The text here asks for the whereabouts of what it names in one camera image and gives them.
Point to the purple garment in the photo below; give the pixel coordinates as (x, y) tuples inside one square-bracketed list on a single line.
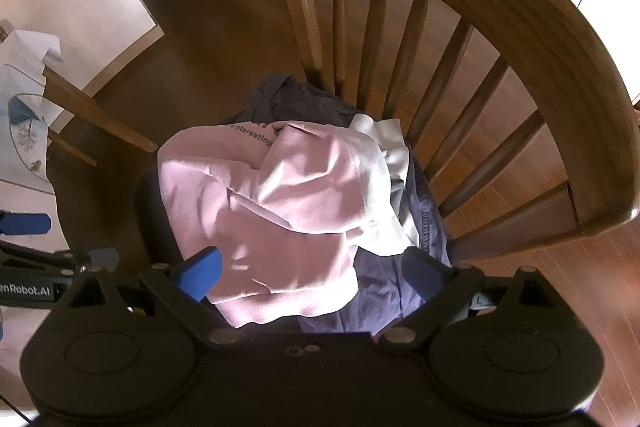
[(390, 287)]

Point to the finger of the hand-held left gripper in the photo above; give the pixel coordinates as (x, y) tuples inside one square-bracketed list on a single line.
[(40, 259), (25, 223)]

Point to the wooden table base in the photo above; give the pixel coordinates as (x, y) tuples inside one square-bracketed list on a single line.
[(100, 112)]

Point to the wooden chair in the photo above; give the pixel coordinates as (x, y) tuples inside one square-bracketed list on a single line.
[(500, 7)]

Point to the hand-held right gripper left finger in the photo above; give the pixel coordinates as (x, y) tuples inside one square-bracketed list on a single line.
[(200, 274)]

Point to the dark seat cushion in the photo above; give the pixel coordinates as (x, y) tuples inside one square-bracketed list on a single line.
[(160, 227)]

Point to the white garment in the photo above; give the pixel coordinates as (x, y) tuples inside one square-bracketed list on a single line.
[(380, 167)]

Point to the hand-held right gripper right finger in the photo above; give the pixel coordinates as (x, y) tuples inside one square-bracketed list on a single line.
[(425, 274)]

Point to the pink sweatshirt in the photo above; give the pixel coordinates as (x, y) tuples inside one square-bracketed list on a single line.
[(250, 207)]

